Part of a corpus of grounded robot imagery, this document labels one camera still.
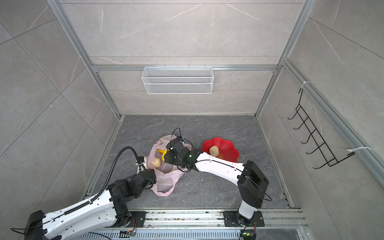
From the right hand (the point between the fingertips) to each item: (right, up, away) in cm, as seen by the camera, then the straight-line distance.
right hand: (166, 157), depth 80 cm
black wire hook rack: (+72, +12, -13) cm, 74 cm away
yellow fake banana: (-1, +3, 0) cm, 3 cm away
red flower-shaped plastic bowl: (+37, +1, +18) cm, 41 cm away
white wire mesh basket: (+5, +49, +21) cm, 53 cm away
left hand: (-6, -6, -1) cm, 8 cm away
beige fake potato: (+28, +1, +12) cm, 30 cm away
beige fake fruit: (-7, -5, +7) cm, 11 cm away
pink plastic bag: (+1, -8, -5) cm, 9 cm away
